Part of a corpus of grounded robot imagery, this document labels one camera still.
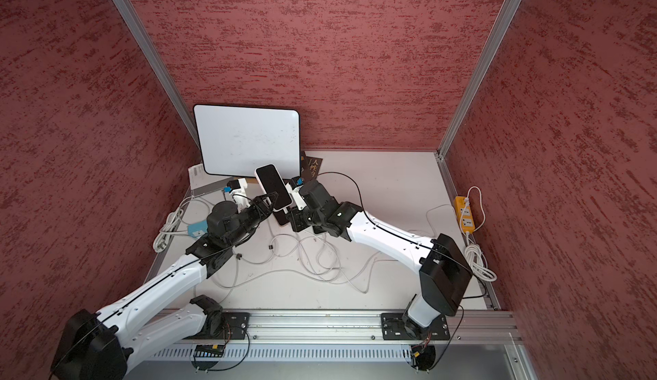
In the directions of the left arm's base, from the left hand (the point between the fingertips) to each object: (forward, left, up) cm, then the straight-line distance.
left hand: (279, 199), depth 77 cm
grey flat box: (+21, +40, -20) cm, 49 cm away
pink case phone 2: (+5, +3, +2) cm, 6 cm away
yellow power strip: (+6, -67, -18) cm, 70 cm away
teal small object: (-2, +33, -18) cm, 37 cm away
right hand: (-5, -3, -4) cm, 7 cm away
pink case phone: (-4, -1, -4) cm, 6 cm away
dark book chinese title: (+31, -6, -21) cm, 38 cm away
